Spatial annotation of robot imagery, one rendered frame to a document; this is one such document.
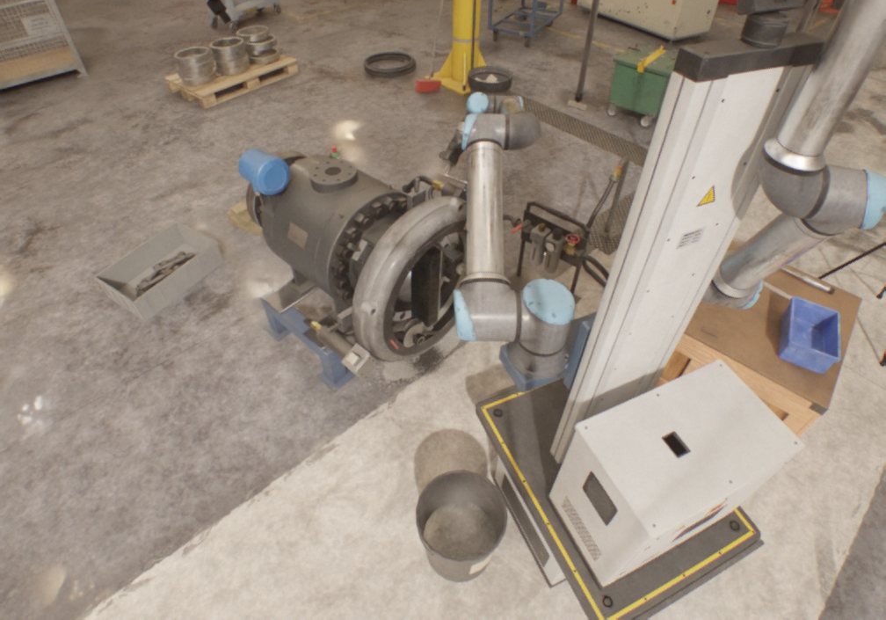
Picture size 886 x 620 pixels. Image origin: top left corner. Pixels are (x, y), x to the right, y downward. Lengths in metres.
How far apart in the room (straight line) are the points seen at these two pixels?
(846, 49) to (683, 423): 0.98
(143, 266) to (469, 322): 2.60
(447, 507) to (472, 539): 0.15
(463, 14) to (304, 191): 3.43
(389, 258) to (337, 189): 0.52
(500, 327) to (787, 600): 1.63
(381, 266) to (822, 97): 1.32
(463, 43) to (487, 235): 4.07
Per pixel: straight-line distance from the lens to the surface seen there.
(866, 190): 1.21
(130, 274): 3.53
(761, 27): 1.06
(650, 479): 1.42
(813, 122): 1.09
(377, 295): 1.77
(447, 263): 1.90
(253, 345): 2.81
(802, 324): 2.63
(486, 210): 1.47
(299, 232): 2.18
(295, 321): 2.50
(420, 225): 1.79
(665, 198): 1.09
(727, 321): 2.45
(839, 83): 1.06
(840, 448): 2.95
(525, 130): 1.64
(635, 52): 5.16
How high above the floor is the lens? 2.05
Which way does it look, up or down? 45 degrees down
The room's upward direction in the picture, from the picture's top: straight up
